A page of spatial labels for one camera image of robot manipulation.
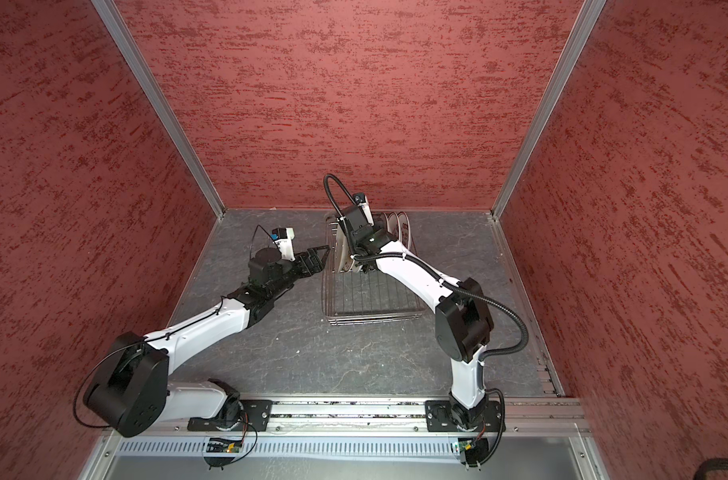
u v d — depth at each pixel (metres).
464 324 0.48
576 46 0.76
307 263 0.74
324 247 0.79
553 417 0.76
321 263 0.75
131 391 0.42
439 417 0.74
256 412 0.75
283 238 0.75
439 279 0.50
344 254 0.88
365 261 0.62
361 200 0.75
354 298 0.95
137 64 0.79
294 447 0.71
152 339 0.45
